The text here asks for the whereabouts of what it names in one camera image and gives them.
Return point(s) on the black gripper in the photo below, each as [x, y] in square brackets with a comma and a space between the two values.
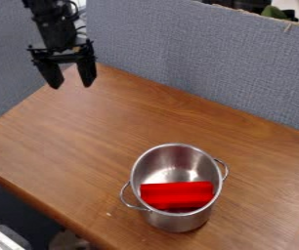
[63, 45]

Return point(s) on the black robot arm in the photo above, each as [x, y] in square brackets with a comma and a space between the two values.
[46, 9]

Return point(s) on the stainless steel pot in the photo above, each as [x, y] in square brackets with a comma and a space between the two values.
[171, 163]

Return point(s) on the green object behind partition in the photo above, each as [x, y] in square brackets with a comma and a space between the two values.
[272, 12]

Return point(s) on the grey fabric partition left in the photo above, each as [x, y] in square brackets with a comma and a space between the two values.
[19, 78]

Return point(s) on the grey fabric partition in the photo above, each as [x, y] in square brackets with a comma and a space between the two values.
[226, 55]
[19, 78]

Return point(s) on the grey fabric partition back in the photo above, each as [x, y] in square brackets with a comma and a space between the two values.
[226, 55]

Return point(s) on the red rectangular block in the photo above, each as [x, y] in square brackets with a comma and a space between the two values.
[179, 195]

